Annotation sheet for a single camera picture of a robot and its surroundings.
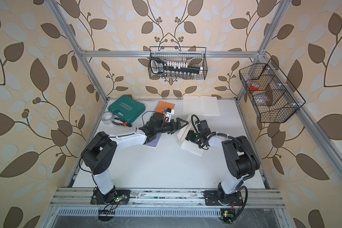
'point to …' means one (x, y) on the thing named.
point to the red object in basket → (254, 86)
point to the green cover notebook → (186, 144)
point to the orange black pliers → (124, 124)
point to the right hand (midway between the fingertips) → (187, 137)
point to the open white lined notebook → (201, 105)
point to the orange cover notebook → (160, 106)
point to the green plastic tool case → (127, 108)
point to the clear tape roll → (107, 117)
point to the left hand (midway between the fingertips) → (183, 123)
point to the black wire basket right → (274, 98)
